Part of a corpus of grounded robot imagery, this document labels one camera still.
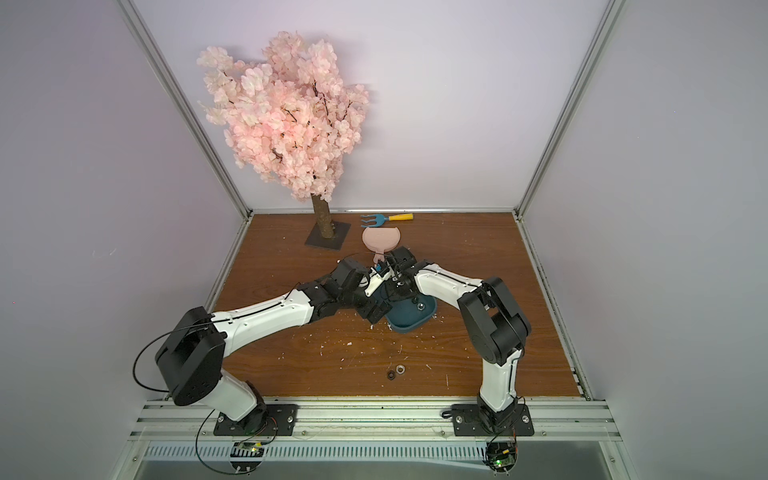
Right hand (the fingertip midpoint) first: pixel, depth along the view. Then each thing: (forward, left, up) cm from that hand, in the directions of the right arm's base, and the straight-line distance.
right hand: (395, 286), depth 94 cm
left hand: (-8, +2, +7) cm, 11 cm away
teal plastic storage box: (-10, -3, -1) cm, 11 cm away
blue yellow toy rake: (+32, +7, -3) cm, 33 cm away
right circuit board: (-43, -27, -6) cm, 51 cm away
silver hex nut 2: (-25, -2, -3) cm, 25 cm away
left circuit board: (-44, +36, -6) cm, 57 cm away
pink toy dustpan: (+22, +6, -4) cm, 23 cm away
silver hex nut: (-6, -9, -3) cm, 11 cm away
